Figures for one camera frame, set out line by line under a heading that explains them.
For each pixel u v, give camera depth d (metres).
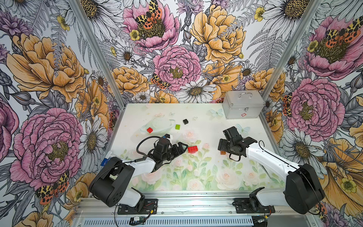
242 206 0.73
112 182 0.44
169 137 0.85
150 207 0.73
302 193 0.42
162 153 0.70
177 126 1.07
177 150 0.79
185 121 1.08
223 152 0.93
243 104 1.05
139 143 0.81
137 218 0.71
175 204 0.77
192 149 0.93
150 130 1.05
